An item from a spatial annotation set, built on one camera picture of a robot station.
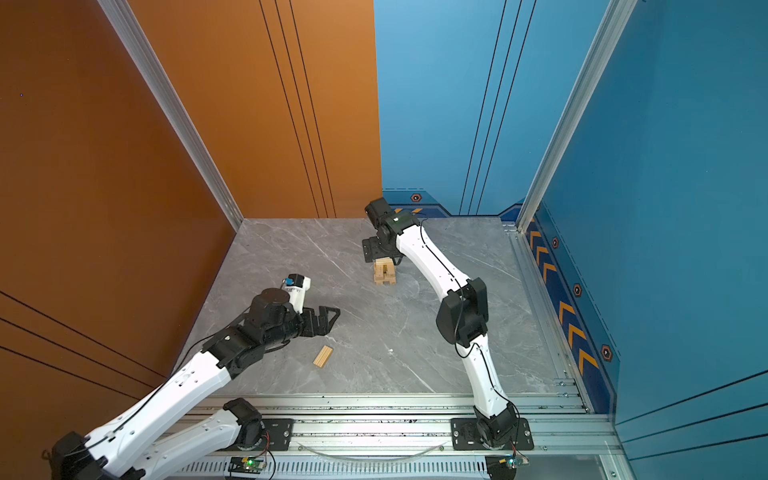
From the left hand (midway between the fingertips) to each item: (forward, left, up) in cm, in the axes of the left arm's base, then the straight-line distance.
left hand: (328, 309), depth 77 cm
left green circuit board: (-31, +18, -19) cm, 41 cm away
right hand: (+21, -13, -2) cm, 25 cm away
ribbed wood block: (+22, -14, -9) cm, 27 cm away
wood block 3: (+20, -14, -15) cm, 28 cm away
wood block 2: (+20, -16, -10) cm, 27 cm away
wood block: (+19, -12, -10) cm, 25 cm away
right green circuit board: (-31, -43, -17) cm, 56 cm away
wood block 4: (-6, +3, -16) cm, 17 cm away
